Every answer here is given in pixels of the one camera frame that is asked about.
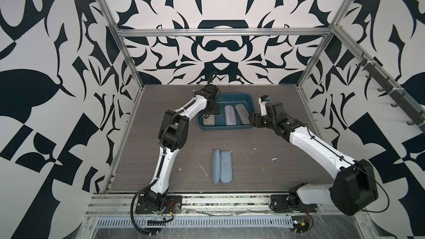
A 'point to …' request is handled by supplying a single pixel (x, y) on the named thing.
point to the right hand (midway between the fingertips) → (255, 113)
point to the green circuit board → (300, 223)
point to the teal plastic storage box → (236, 110)
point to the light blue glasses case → (216, 175)
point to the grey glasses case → (243, 113)
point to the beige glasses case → (208, 121)
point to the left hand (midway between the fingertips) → (209, 108)
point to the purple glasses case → (229, 115)
